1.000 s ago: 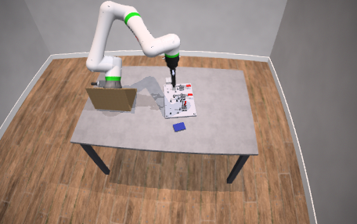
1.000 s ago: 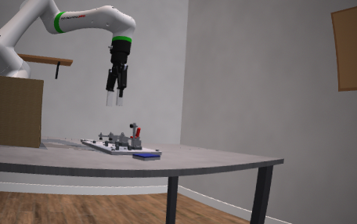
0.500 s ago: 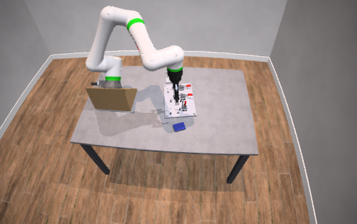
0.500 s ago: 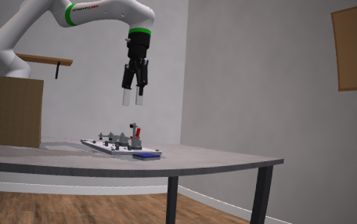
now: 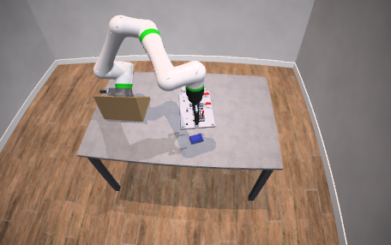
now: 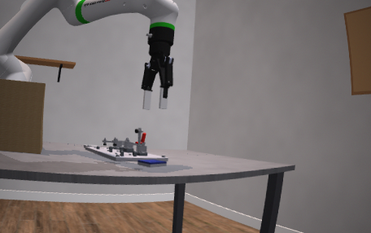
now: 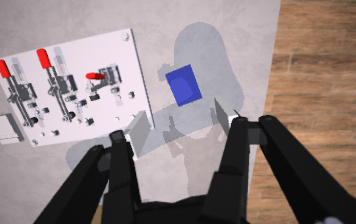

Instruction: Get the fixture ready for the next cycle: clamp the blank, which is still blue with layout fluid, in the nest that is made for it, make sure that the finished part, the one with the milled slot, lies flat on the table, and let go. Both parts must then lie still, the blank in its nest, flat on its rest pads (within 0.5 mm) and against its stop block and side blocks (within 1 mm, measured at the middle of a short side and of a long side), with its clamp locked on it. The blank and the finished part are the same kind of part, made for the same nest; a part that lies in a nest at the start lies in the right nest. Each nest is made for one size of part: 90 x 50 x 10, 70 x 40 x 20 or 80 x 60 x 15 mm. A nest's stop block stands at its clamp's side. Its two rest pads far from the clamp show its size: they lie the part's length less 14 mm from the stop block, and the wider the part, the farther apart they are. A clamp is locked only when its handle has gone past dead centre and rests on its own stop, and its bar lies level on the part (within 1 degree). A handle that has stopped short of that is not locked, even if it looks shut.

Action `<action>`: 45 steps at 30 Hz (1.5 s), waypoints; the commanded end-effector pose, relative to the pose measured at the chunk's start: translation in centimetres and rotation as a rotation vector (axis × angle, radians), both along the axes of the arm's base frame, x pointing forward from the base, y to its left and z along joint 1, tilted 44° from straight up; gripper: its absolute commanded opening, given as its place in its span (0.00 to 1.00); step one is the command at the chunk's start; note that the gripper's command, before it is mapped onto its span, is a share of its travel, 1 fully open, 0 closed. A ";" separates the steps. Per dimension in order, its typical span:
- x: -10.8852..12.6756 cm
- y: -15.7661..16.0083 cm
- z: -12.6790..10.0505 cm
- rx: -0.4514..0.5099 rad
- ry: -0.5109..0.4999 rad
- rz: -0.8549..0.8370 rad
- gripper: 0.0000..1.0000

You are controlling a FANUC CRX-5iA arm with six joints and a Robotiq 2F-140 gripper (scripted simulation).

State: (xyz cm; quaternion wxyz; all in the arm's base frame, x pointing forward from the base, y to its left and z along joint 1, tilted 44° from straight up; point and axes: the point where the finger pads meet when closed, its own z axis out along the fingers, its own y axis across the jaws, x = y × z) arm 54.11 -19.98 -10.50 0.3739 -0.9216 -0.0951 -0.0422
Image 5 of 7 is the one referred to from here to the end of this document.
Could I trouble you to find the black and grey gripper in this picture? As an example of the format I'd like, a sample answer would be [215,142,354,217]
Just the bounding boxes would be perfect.
[188,97,202,128]

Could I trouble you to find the blue rectangular plate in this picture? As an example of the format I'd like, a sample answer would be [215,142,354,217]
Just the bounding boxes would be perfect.
[189,134,203,145]

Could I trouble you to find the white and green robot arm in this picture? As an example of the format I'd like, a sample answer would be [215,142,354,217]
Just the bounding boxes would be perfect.
[93,15,206,99]

